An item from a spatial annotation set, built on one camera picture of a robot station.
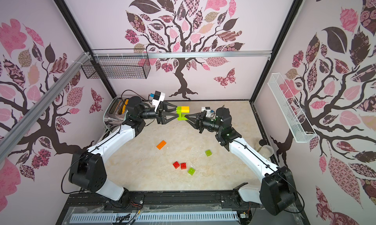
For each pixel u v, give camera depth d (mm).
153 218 697
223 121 558
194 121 646
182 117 684
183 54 931
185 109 669
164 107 697
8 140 496
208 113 709
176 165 840
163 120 648
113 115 1099
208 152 898
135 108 602
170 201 744
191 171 831
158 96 610
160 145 950
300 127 648
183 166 851
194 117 694
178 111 669
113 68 1219
